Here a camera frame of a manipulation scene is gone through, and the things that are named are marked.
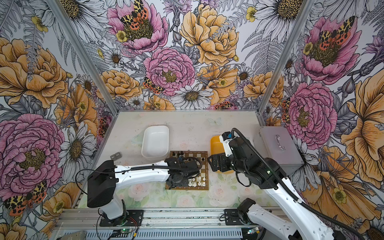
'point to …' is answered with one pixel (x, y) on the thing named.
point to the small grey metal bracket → (116, 156)
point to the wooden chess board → (200, 182)
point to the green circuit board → (125, 230)
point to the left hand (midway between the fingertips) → (178, 184)
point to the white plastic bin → (155, 142)
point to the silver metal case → (276, 142)
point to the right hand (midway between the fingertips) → (218, 163)
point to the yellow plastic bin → (216, 148)
